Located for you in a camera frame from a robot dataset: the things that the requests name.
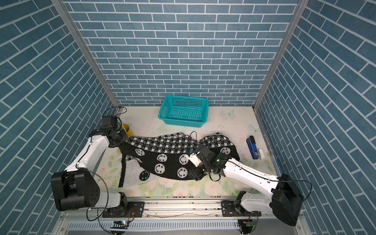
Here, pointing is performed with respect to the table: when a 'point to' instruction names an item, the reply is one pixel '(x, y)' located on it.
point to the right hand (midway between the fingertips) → (193, 173)
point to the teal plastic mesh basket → (184, 111)
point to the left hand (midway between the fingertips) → (127, 137)
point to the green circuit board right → (251, 223)
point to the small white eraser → (262, 155)
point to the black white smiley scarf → (165, 156)
